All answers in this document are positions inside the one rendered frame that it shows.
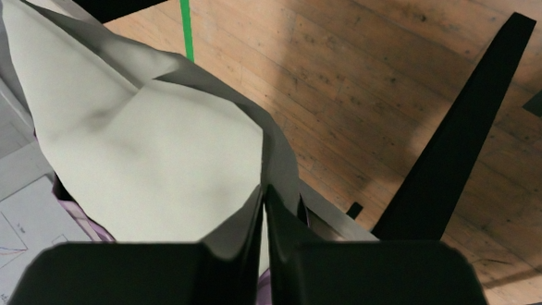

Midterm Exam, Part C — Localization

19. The beige pillow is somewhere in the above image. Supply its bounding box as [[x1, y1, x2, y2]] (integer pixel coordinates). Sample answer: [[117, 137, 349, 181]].
[[2, 0, 302, 276]]

